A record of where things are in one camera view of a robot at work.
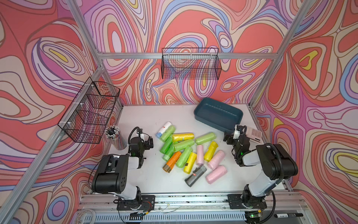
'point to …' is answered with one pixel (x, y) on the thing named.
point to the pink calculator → (254, 135)
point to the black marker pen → (279, 215)
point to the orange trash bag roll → (171, 162)
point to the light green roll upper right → (205, 138)
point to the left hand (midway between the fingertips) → (145, 137)
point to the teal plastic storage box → (222, 116)
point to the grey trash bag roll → (191, 179)
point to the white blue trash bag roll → (158, 134)
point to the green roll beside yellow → (183, 157)
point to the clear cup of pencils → (113, 133)
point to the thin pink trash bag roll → (200, 155)
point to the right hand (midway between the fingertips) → (231, 134)
